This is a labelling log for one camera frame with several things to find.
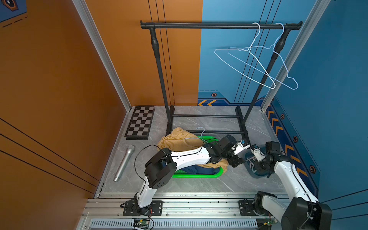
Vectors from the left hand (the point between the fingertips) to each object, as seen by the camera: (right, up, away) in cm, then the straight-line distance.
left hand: (242, 152), depth 78 cm
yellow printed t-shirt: (-36, +6, +9) cm, 38 cm away
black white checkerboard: (-66, +14, +27) cm, 73 cm away
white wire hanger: (-22, +7, +11) cm, 26 cm away
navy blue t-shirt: (-24, -10, +1) cm, 26 cm away
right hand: (+13, -8, +6) cm, 17 cm away
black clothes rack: (+10, +16, +27) cm, 33 cm away
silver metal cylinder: (-69, -3, +13) cm, 70 cm away
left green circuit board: (-52, -34, -7) cm, 63 cm away
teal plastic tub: (+9, -7, +11) cm, 16 cm away
